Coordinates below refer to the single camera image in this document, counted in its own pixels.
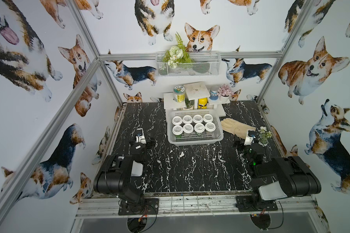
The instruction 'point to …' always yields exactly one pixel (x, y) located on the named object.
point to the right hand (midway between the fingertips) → (248, 132)
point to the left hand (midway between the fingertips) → (142, 131)
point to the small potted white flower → (264, 135)
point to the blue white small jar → (214, 95)
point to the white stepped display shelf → (193, 91)
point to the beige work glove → (239, 129)
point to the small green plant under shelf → (189, 104)
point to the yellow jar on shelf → (202, 103)
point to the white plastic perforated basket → (193, 126)
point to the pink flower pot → (225, 92)
